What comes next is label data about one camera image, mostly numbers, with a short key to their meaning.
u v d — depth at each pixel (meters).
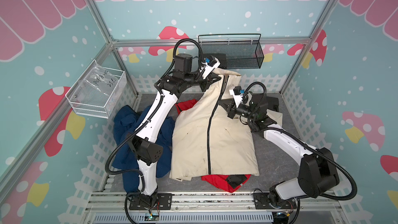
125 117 0.91
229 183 0.79
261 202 0.74
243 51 0.94
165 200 0.74
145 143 0.47
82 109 0.61
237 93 0.65
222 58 0.92
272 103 1.12
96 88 0.71
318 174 0.43
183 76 0.57
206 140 0.89
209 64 0.58
